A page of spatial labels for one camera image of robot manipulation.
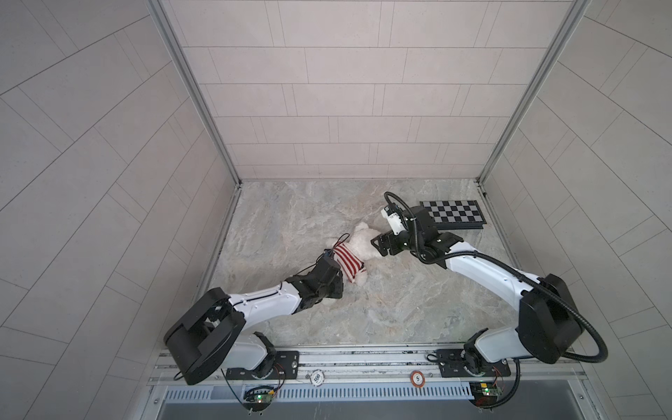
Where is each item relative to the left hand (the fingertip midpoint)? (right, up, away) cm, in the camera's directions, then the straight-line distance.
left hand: (348, 283), depth 86 cm
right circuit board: (+36, -23, -18) cm, 47 cm away
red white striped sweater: (0, +7, -3) cm, 8 cm away
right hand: (+10, +15, -3) cm, 19 cm away
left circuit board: (-23, -23, -21) cm, 39 cm away
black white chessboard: (+42, +22, +15) cm, 50 cm away
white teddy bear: (+5, +14, 0) cm, 15 cm away
